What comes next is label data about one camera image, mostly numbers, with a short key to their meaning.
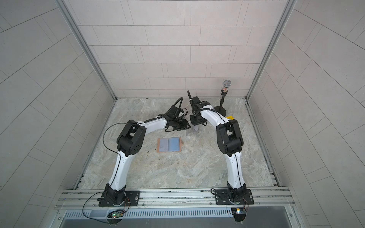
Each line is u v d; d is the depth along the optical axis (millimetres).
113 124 549
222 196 716
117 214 640
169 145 891
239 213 681
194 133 931
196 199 722
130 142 569
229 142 544
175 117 833
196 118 831
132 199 708
